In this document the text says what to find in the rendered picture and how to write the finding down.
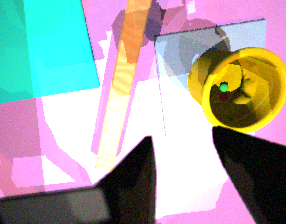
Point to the orange flat bar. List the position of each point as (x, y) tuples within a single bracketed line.
[(134, 24)]

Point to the yellow cup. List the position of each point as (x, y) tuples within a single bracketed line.
[(256, 78)]

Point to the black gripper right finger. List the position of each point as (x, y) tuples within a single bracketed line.
[(257, 169)]

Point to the green marble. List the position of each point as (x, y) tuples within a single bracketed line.
[(223, 87)]

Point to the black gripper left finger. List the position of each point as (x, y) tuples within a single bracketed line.
[(125, 195)]

